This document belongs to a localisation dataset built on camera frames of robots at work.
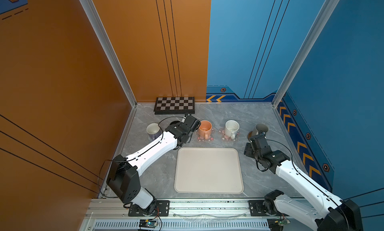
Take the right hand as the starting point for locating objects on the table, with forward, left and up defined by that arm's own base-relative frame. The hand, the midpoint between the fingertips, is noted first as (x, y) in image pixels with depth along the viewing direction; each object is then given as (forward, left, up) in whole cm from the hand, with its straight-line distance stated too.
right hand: (249, 148), depth 83 cm
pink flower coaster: (+12, +27, -10) cm, 31 cm away
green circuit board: (-34, +53, -11) cm, 64 cm away
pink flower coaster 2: (+18, +13, -9) cm, 24 cm away
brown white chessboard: (+40, +47, -6) cm, 62 cm away
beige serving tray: (-9, +23, -9) cm, 26 cm away
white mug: (+20, +6, -7) cm, 22 cm away
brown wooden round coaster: (+16, -6, -11) cm, 20 cm away
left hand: (+7, +39, +7) cm, 40 cm away
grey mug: (+14, -10, -2) cm, 17 cm away
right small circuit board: (-34, -8, -12) cm, 37 cm away
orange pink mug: (+19, +24, -8) cm, 32 cm away
